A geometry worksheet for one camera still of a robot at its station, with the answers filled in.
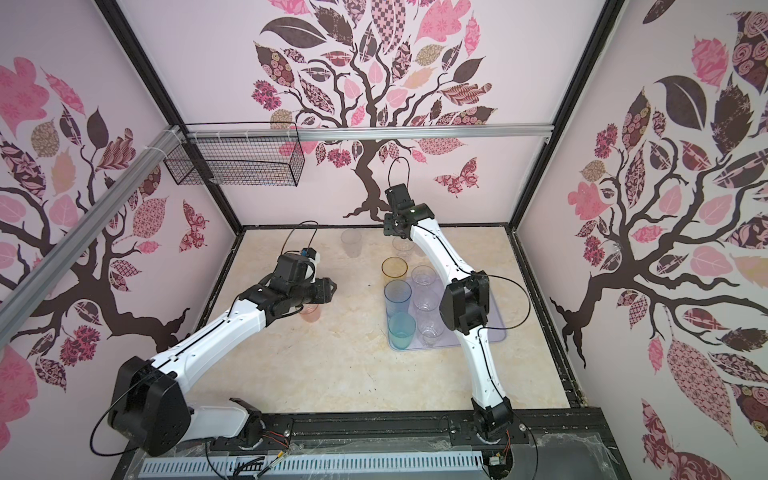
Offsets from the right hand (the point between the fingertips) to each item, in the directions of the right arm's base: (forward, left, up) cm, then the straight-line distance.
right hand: (396, 221), depth 96 cm
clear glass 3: (-30, -10, -17) cm, 36 cm away
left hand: (-24, +20, -4) cm, 31 cm away
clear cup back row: (+2, +16, -13) cm, 21 cm away
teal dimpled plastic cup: (-30, -1, -17) cm, 35 cm away
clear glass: (-11, -9, -16) cm, 21 cm away
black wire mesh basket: (+17, +51, +15) cm, 56 cm away
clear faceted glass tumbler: (+3, -3, -16) cm, 17 cm away
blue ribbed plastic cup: (-20, 0, -14) cm, 24 cm away
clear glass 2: (-23, -9, -14) cm, 28 cm away
